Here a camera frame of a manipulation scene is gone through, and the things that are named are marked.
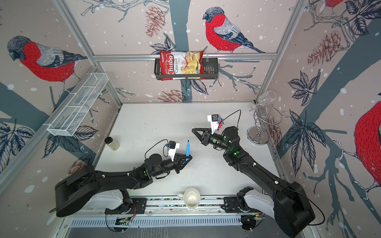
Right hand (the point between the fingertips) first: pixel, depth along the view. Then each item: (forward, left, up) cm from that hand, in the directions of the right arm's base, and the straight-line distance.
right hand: (190, 134), depth 71 cm
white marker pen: (+3, -14, +8) cm, 16 cm away
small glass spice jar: (+3, +50, -20) cm, 54 cm away
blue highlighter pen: (-5, +1, -7) cm, 9 cm away
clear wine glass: (+28, -43, -2) cm, 51 cm away
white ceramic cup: (-23, -1, -25) cm, 34 cm away
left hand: (-9, 0, -9) cm, 13 cm away
